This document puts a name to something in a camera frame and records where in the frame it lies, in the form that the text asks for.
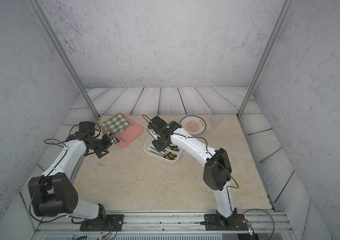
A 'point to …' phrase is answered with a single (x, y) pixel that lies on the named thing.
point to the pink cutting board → (129, 134)
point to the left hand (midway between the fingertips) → (117, 143)
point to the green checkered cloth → (115, 124)
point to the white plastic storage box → (171, 155)
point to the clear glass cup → (215, 120)
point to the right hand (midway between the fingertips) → (159, 145)
